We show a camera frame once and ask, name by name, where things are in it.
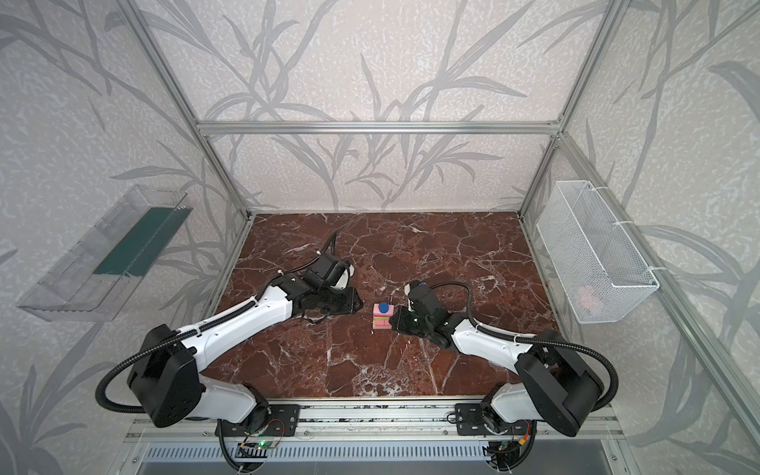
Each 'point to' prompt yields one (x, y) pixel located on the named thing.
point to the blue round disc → (383, 307)
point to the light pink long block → (378, 314)
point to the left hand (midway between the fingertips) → (365, 297)
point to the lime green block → (382, 319)
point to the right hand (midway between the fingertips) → (387, 311)
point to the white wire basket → (599, 268)
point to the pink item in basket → (589, 298)
